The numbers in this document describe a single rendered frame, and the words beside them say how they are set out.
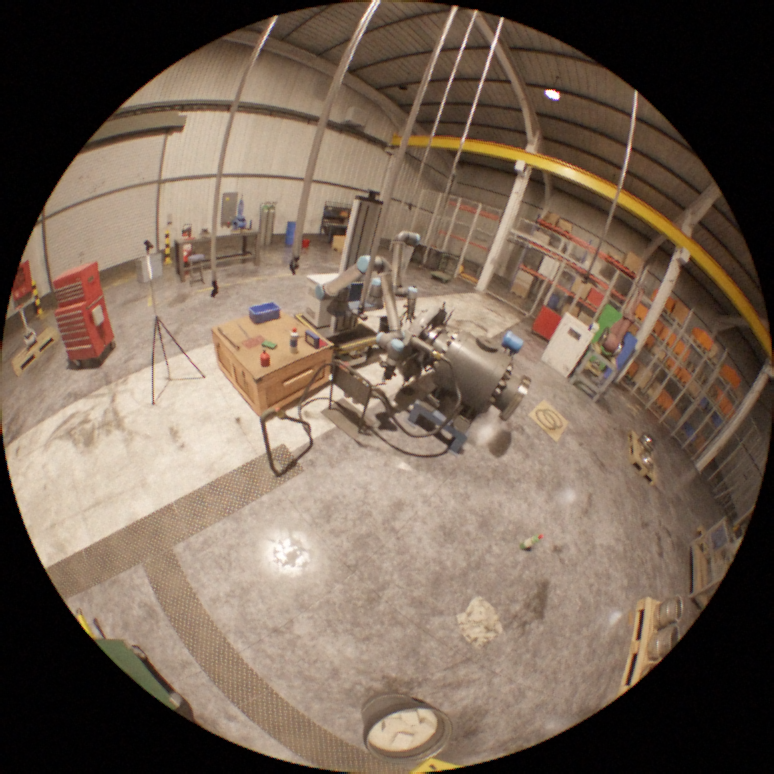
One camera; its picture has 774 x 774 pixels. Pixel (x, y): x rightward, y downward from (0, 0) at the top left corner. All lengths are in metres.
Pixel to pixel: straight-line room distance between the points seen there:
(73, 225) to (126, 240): 2.12
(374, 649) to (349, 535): 0.79
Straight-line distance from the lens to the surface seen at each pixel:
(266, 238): 9.48
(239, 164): 9.62
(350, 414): 2.25
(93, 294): 3.77
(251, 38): 11.07
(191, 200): 9.26
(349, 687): 1.76
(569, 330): 5.61
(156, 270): 7.04
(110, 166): 9.54
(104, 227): 9.41
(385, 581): 1.70
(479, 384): 2.02
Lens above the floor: 1.65
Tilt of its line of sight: 38 degrees down
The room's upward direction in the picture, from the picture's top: 18 degrees clockwise
